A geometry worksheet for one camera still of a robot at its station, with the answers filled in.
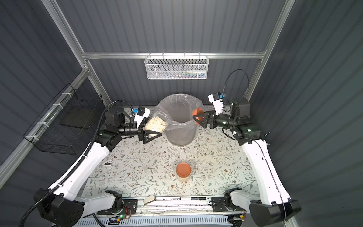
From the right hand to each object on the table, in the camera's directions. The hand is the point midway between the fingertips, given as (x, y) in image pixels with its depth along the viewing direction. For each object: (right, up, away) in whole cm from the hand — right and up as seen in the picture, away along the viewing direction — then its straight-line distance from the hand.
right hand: (200, 115), depth 63 cm
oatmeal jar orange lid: (-8, -30, +13) cm, 33 cm away
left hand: (-18, -7, +1) cm, 19 cm away
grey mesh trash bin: (-9, -13, +27) cm, 31 cm away
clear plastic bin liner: (-11, +6, +32) cm, 34 cm away
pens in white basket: (-3, +29, +30) cm, 42 cm away
